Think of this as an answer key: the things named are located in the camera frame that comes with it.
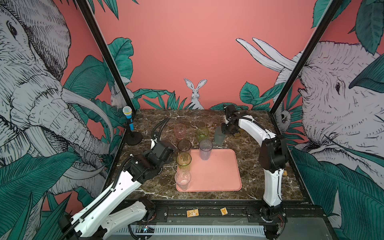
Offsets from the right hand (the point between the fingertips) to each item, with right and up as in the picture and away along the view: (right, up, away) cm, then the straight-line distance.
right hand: (223, 129), depth 96 cm
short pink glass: (-30, -2, +9) cm, 31 cm away
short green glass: (-14, -3, +6) cm, 15 cm away
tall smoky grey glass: (-25, -9, -14) cm, 30 cm away
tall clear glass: (-26, -28, -13) cm, 40 cm away
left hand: (-35, -9, -24) cm, 43 cm away
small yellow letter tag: (-4, -41, -21) cm, 46 cm away
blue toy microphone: (-59, +11, -8) cm, 61 cm away
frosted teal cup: (-2, -5, +4) cm, 7 cm away
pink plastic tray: (-2, -27, -5) cm, 28 cm away
